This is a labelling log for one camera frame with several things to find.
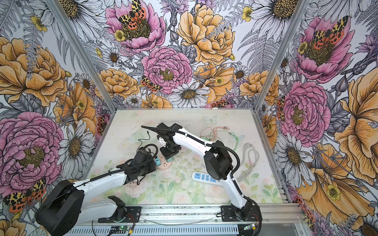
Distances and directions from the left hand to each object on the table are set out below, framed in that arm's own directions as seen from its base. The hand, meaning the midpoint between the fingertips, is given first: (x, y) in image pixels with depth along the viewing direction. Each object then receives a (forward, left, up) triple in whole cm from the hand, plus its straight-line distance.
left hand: (153, 168), depth 89 cm
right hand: (+3, -11, +7) cm, 13 cm away
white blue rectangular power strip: (-6, -30, +2) cm, 30 cm away
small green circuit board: (-29, +10, -1) cm, 30 cm away
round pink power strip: (+2, -7, +2) cm, 7 cm away
